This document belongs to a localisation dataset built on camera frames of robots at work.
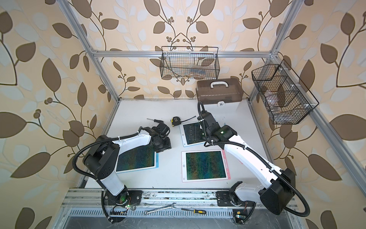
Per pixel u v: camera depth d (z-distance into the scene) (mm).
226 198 722
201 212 697
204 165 852
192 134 678
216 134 524
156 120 1052
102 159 469
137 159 889
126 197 696
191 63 963
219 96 963
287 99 729
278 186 381
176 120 1044
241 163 479
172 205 720
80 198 765
